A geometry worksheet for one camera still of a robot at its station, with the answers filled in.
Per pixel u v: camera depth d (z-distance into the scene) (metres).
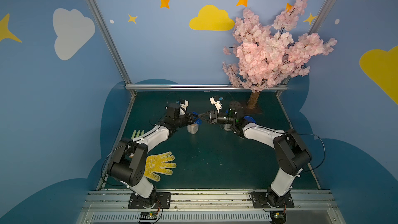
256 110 1.12
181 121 0.77
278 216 0.73
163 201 0.74
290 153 0.49
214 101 0.78
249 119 0.88
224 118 0.75
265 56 0.70
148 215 0.73
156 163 0.86
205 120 0.76
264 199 0.73
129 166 0.45
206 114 0.77
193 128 0.93
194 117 0.86
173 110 0.70
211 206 0.74
